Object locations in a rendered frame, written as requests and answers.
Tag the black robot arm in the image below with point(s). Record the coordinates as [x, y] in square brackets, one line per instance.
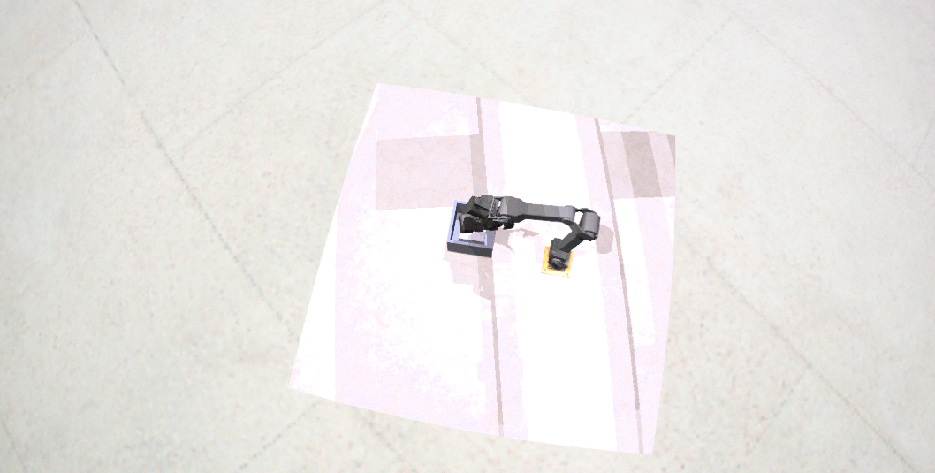
[514, 210]

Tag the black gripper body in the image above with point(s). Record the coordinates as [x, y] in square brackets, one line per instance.
[467, 225]

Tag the white square plate with hole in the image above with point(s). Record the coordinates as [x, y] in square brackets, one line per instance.
[476, 238]

